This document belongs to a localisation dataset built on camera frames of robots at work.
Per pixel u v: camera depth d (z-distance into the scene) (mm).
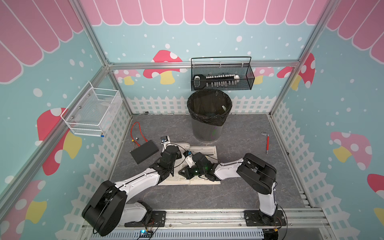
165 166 658
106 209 413
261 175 498
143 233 729
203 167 726
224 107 937
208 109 1056
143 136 1058
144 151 985
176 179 855
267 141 1056
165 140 753
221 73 923
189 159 815
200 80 898
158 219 745
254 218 744
